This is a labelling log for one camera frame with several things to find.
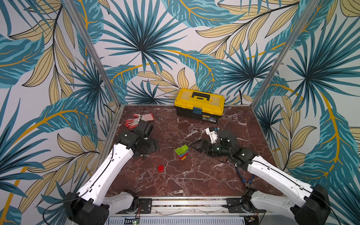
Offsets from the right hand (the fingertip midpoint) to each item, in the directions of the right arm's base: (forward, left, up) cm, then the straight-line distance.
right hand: (194, 147), depth 72 cm
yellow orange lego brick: (+3, +5, -18) cm, 19 cm away
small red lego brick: (-3, +19, -21) cm, 28 cm away
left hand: (0, +23, -4) cm, 23 cm away
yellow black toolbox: (+35, -7, -5) cm, 36 cm away
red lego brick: (+3, +7, -18) cm, 20 cm away
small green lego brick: (+5, +5, -9) cm, 11 cm away
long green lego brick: (+2, +8, -8) cm, 11 cm away
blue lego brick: (+2, +5, -12) cm, 13 cm away
